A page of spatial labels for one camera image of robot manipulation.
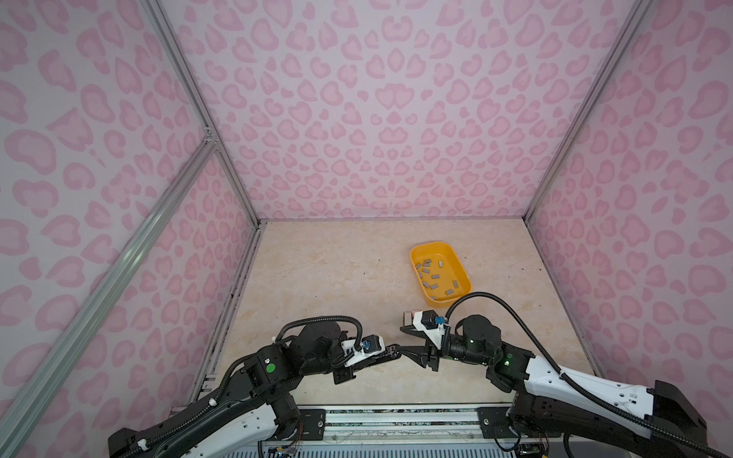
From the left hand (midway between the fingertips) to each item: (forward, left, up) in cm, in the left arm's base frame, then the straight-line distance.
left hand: (371, 346), depth 68 cm
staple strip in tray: (+38, -21, -19) cm, 47 cm away
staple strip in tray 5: (+25, -26, -19) cm, 41 cm away
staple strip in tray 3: (+31, -23, -18) cm, 43 cm away
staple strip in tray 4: (+28, -29, -18) cm, 45 cm away
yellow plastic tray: (+33, -25, -19) cm, 45 cm away
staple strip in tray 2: (+36, -25, -18) cm, 48 cm away
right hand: (+1, -7, +2) cm, 8 cm away
